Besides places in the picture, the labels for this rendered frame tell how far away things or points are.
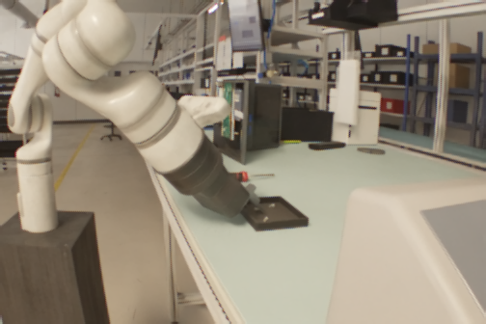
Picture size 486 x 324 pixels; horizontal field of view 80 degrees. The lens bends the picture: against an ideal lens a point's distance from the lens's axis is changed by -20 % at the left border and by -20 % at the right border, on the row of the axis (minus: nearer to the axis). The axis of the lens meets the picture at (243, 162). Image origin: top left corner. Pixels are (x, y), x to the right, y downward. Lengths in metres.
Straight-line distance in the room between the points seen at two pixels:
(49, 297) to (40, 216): 0.20
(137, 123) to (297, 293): 0.24
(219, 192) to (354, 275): 0.30
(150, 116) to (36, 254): 0.54
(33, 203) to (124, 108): 0.55
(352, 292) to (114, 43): 0.29
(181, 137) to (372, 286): 0.28
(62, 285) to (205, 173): 0.54
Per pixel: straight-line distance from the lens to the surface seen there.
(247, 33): 2.35
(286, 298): 0.34
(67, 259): 0.82
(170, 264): 1.67
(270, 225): 0.49
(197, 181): 0.43
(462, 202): 0.19
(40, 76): 0.75
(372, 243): 0.17
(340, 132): 1.38
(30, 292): 0.91
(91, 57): 0.35
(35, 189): 0.86
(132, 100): 0.37
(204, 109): 0.42
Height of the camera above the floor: 1.19
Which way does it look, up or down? 12 degrees down
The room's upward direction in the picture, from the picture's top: 2 degrees clockwise
